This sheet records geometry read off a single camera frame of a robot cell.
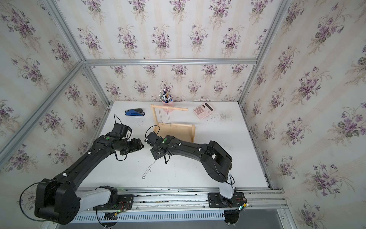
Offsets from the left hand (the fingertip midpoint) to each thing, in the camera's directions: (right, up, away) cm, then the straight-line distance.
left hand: (141, 147), depth 83 cm
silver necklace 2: (+13, +18, +28) cm, 36 cm away
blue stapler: (-14, +22, +28) cm, 38 cm away
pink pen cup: (+12, +31, +28) cm, 44 cm away
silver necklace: (+2, -16, +1) cm, 16 cm away
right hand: (+10, -3, +2) cm, 11 cm away
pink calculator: (+42, +23, +30) cm, 56 cm away
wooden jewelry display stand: (+25, +7, +19) cm, 32 cm away
